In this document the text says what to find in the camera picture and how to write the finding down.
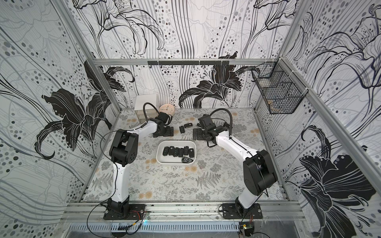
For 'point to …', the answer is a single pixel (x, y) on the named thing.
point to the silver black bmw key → (186, 159)
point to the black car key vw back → (188, 125)
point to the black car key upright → (181, 129)
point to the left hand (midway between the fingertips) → (166, 134)
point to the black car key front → (176, 151)
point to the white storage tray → (170, 159)
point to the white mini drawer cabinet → (150, 112)
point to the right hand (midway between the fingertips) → (202, 132)
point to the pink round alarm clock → (167, 108)
